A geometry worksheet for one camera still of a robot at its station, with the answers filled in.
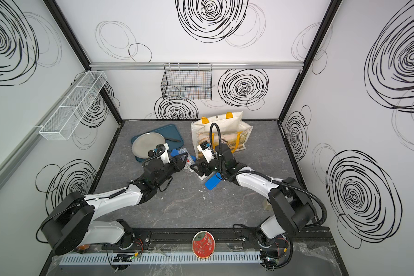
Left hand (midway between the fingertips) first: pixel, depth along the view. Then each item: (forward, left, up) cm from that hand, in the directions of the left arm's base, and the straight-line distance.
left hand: (186, 154), depth 81 cm
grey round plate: (+19, +29, -16) cm, 38 cm away
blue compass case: (+1, +5, +1) cm, 5 cm away
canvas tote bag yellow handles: (+21, -25, -6) cm, 33 cm away
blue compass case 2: (-5, -13, -17) cm, 22 cm away
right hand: (-3, -5, -4) cm, 7 cm away
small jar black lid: (+6, +21, -8) cm, 23 cm away
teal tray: (+26, +14, -18) cm, 35 cm away
